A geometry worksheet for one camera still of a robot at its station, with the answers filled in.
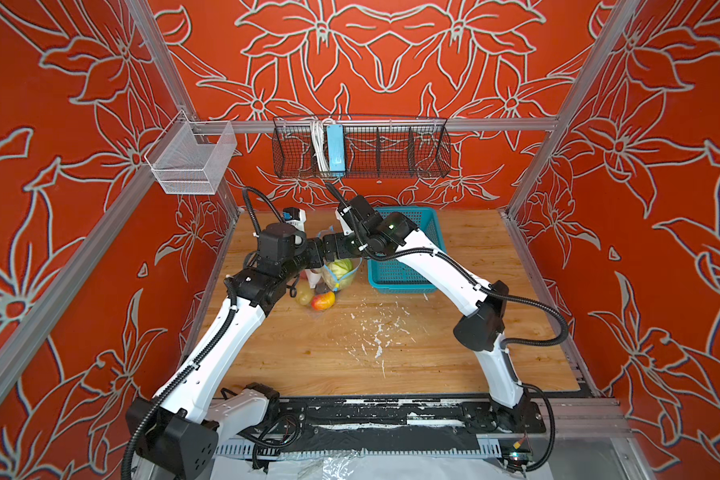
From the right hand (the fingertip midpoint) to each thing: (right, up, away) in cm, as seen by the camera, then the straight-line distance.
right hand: (328, 248), depth 78 cm
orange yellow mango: (-2, -17, +12) cm, 20 cm away
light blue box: (+1, +29, +13) cm, 32 cm away
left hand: (-1, +3, -4) cm, 5 cm away
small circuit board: (+46, -49, -9) cm, 68 cm away
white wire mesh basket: (-46, +29, +16) cm, 57 cm away
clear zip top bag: (-1, -8, 0) cm, 8 cm away
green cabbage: (+3, -5, 0) cm, 6 cm away
